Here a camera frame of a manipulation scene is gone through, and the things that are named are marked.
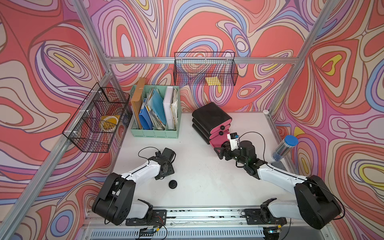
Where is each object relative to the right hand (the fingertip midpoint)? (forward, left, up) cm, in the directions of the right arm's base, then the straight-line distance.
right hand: (221, 150), depth 87 cm
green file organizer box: (+22, +41, -7) cm, 47 cm away
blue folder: (+19, +46, +8) cm, 51 cm away
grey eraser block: (-6, -35, -9) cm, 37 cm away
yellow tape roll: (+3, +56, +24) cm, 61 cm away
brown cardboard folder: (+19, +47, +22) cm, 55 cm away
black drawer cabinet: (+16, +4, +6) cm, 17 cm away
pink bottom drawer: (+10, 0, -7) cm, 12 cm away
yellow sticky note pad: (+35, +3, +24) cm, 42 cm away
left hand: (-8, +32, -10) cm, 35 cm away
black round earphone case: (-16, +29, -8) cm, 34 cm away
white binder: (+23, +30, +15) cm, 41 cm away
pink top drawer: (+13, -1, +5) cm, 14 cm away
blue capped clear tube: (-2, -35, +4) cm, 35 cm away
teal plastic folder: (+28, +39, +15) cm, 50 cm away
